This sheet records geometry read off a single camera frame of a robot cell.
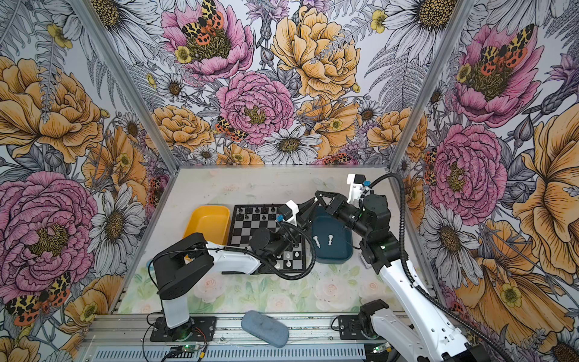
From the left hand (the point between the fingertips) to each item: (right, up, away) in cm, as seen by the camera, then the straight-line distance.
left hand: (320, 203), depth 71 cm
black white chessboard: (-28, -8, +28) cm, 41 cm away
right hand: (-2, +1, -3) cm, 4 cm away
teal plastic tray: (+8, -17, +22) cm, 29 cm away
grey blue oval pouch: (-17, -39, +1) cm, 43 cm away
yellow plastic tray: (-43, -10, +27) cm, 52 cm away
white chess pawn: (+6, -15, +22) cm, 27 cm away
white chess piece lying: (0, -16, +23) cm, 28 cm away
